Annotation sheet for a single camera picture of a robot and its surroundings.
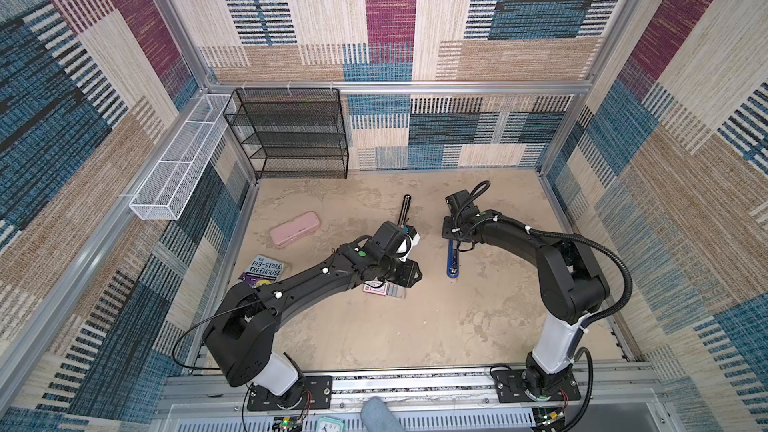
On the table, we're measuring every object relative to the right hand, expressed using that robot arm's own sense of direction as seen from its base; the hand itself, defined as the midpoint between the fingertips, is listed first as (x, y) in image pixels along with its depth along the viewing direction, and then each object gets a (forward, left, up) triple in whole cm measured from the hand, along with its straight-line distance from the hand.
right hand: (452, 232), depth 97 cm
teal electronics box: (-48, +35, -2) cm, 60 cm away
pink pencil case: (+5, +52, -3) cm, 52 cm away
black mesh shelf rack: (+37, +55, +12) cm, 67 cm away
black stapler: (+12, +14, -4) cm, 19 cm away
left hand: (-17, +12, +8) cm, 23 cm away
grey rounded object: (-47, +24, -2) cm, 53 cm away
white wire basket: (-6, +72, +29) cm, 78 cm away
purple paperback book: (-10, +59, -2) cm, 60 cm away
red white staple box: (-24, +24, +14) cm, 36 cm away
